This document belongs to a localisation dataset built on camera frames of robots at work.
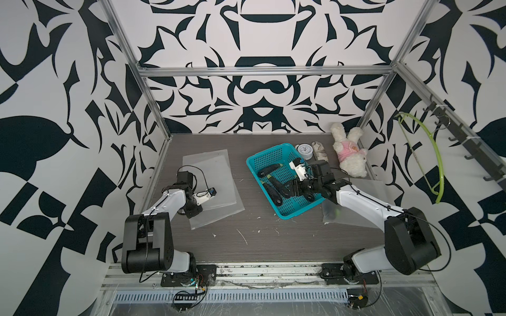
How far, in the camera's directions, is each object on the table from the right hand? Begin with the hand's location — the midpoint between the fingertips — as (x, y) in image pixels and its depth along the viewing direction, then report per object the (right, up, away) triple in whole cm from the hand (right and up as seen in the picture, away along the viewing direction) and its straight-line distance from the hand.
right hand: (285, 182), depth 86 cm
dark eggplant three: (+1, -5, +15) cm, 16 cm away
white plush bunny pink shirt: (+35, +10, +13) cm, 39 cm away
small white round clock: (+15, +14, +22) cm, 30 cm away
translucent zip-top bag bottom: (-27, -11, +7) cm, 30 cm away
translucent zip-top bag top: (+22, -14, +1) cm, 26 cm away
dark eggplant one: (-5, +5, +15) cm, 17 cm away
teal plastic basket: (-2, +8, +19) cm, 21 cm away
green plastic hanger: (+49, 0, -16) cm, 52 cm away
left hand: (-43, -10, +5) cm, 44 cm away
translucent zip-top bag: (-35, +4, +22) cm, 41 cm away
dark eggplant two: (-5, -6, +7) cm, 10 cm away
